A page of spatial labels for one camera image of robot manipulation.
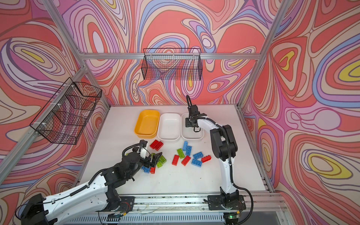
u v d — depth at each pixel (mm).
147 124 1068
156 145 930
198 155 902
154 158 694
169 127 1034
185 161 885
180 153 908
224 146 566
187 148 933
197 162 867
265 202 759
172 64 959
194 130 908
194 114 818
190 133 1013
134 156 583
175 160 885
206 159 882
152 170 842
